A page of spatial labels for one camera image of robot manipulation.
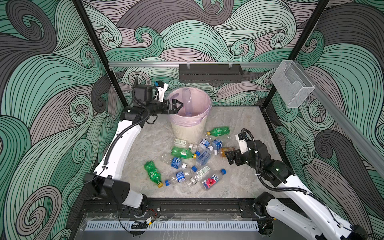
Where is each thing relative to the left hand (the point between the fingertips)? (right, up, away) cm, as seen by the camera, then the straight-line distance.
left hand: (176, 102), depth 70 cm
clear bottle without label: (+5, +4, +18) cm, 19 cm away
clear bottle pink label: (+18, -42, +7) cm, 46 cm away
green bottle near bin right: (+26, -17, +28) cm, 42 cm away
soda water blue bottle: (+15, -31, +15) cm, 38 cm away
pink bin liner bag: (+14, +1, +24) cm, 28 cm away
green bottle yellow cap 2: (-13, -38, +9) cm, 41 cm away
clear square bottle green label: (+2, -23, +22) cm, 32 cm away
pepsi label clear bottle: (+1, -40, +9) cm, 41 cm away
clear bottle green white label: (+12, -38, +9) cm, 41 cm away
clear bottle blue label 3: (+23, -24, +22) cm, 40 cm away
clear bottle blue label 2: (+15, -25, +22) cm, 36 cm away
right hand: (+29, -24, +5) cm, 38 cm away
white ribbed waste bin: (+6, -18, +20) cm, 27 cm away
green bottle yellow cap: (+2, -29, +17) cm, 34 cm away
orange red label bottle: (+30, -27, +20) cm, 45 cm away
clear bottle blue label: (-2, -33, +13) cm, 36 cm away
